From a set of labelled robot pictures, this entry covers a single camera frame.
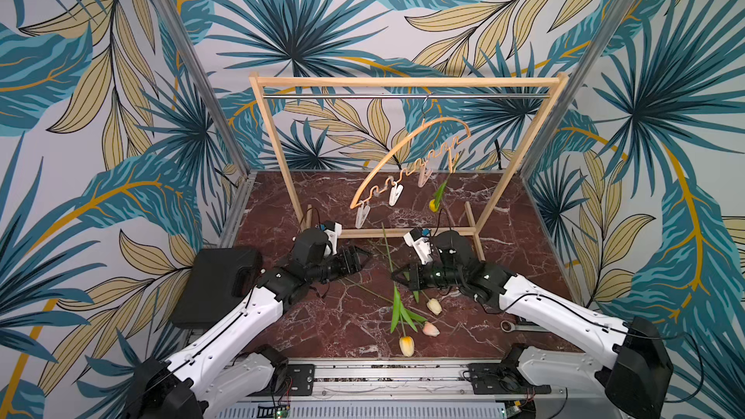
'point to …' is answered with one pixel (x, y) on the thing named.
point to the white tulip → (434, 305)
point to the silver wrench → (509, 326)
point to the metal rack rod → (405, 95)
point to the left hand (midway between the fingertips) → (363, 263)
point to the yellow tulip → (434, 204)
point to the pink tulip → (430, 329)
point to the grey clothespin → (362, 213)
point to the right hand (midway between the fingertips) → (391, 276)
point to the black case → (218, 286)
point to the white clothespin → (395, 193)
